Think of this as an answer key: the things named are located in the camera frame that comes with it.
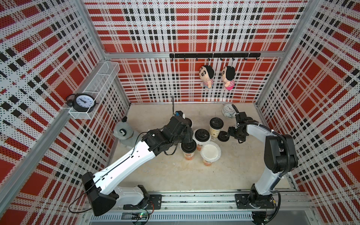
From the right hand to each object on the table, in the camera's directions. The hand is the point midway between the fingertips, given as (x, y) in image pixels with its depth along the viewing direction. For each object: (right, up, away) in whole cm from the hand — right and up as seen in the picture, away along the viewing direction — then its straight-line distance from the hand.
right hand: (234, 135), depth 96 cm
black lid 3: (-7, -1, +5) cm, 8 cm away
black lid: (-24, +2, -16) cm, 29 cm away
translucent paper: (-25, -2, -17) cm, 31 cm away
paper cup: (-32, -10, -16) cm, 37 cm away
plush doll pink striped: (-6, +41, -3) cm, 42 cm away
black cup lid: (-33, +10, -8) cm, 35 cm away
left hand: (-31, +4, -25) cm, 40 cm away
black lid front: (-32, -4, -21) cm, 38 cm away
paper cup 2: (-22, -14, -17) cm, 31 cm away
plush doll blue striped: (-21, +41, -5) cm, 46 cm away
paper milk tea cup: (-15, +2, -6) cm, 16 cm away
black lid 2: (-15, +9, -10) cm, 20 cm away
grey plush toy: (-70, +4, -18) cm, 72 cm away
